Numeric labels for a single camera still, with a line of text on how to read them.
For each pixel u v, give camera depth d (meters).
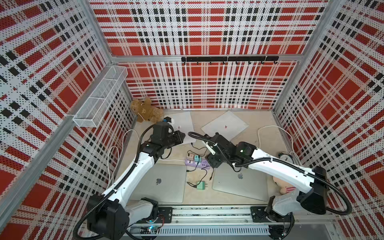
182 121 1.13
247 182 1.27
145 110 1.09
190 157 0.87
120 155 0.99
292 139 1.02
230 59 0.89
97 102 0.73
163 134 0.61
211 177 0.86
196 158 0.86
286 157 0.91
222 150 0.53
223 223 0.72
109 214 0.38
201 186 0.81
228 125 1.10
